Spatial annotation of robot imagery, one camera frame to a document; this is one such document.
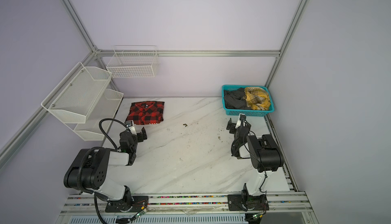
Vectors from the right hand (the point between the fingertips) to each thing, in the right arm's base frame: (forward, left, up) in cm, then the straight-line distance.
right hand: (237, 118), depth 95 cm
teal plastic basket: (+9, -2, -5) cm, 11 cm away
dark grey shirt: (+20, -1, -2) cm, 20 cm away
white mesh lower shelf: (-17, +71, +20) cm, 76 cm away
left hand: (-7, +65, -2) cm, 65 cm away
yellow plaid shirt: (+17, -16, +1) cm, 23 cm away
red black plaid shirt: (+8, +62, -4) cm, 63 cm away
